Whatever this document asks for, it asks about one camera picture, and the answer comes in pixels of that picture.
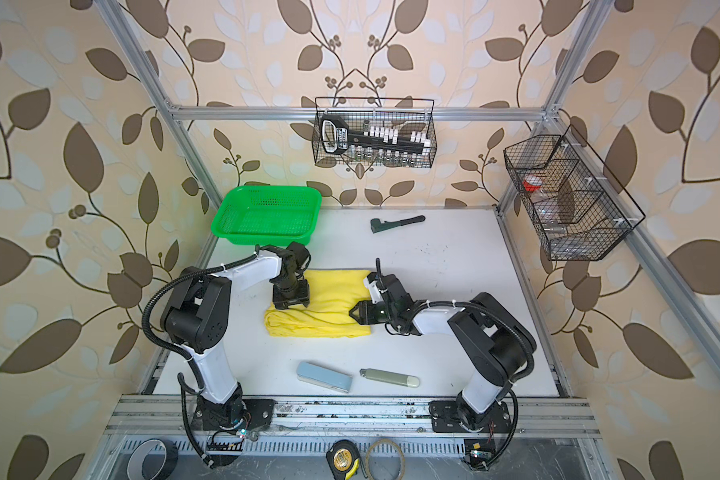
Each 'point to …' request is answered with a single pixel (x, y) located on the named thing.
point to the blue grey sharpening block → (323, 376)
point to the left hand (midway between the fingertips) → (301, 302)
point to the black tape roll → (137, 458)
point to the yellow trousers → (332, 294)
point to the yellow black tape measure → (344, 459)
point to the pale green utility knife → (388, 376)
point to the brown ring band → (402, 458)
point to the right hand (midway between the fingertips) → (356, 315)
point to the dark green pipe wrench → (377, 226)
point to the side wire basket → (578, 208)
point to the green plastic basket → (266, 215)
